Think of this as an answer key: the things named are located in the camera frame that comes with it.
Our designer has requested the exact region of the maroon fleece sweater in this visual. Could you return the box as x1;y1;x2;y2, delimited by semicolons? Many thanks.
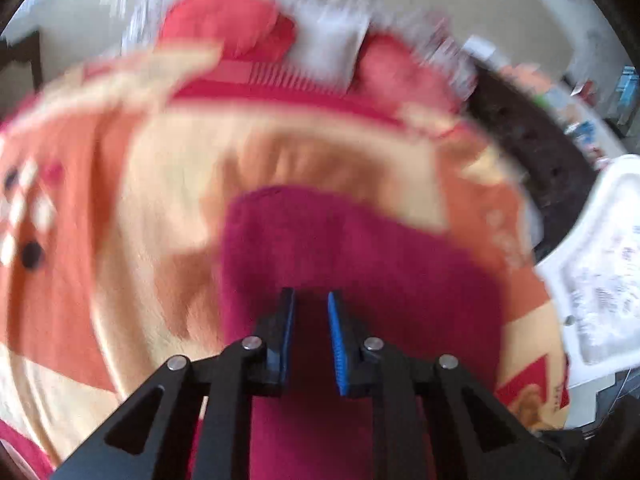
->
213;186;503;479

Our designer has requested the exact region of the white plastic storage box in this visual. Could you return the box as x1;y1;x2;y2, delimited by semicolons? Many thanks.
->
536;155;639;388

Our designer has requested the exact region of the orange cream patterned blanket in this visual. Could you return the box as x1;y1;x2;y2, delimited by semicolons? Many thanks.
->
1;44;570;479

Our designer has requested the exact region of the dark carved wooden headboard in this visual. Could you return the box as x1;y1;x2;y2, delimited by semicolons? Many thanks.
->
468;60;597;261

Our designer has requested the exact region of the right red heart pillow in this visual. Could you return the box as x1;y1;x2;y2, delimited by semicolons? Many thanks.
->
352;32;462;113

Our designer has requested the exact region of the red heart pillow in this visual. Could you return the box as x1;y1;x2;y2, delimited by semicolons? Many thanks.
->
352;32;462;113
157;0;297;63

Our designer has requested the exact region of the white rectangular pillow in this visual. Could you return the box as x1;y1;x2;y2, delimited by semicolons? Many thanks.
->
286;4;370;90

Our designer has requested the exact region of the dark wooden chair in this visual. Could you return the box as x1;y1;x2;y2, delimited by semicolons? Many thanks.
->
1;29;43;118

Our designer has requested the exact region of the floral quilt bedding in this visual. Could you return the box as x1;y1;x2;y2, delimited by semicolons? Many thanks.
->
120;0;477;100

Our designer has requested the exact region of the left red heart pillow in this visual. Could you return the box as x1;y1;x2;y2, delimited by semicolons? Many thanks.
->
157;0;297;63

